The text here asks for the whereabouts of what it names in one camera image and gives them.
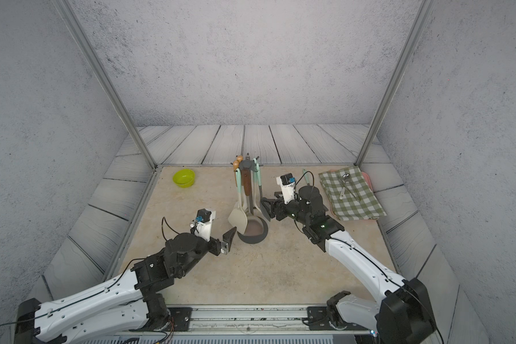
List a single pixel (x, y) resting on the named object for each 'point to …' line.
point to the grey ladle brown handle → (256, 228)
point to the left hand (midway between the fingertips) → (227, 225)
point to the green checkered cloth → (350, 196)
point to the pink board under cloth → (368, 180)
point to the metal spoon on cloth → (345, 176)
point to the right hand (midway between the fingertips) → (269, 197)
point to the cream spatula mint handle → (239, 218)
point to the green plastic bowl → (184, 178)
